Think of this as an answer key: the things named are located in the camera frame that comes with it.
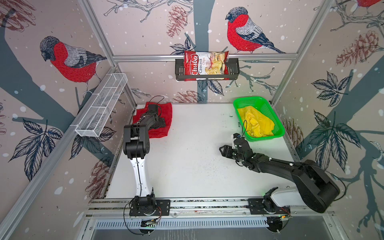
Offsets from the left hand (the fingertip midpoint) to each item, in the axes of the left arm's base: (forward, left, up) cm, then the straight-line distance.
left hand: (155, 123), depth 105 cm
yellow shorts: (-8, -69, +9) cm, 70 cm away
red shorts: (+14, -5, -2) cm, 15 cm away
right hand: (-23, -45, +2) cm, 50 cm away
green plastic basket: (+10, -82, +5) cm, 83 cm away
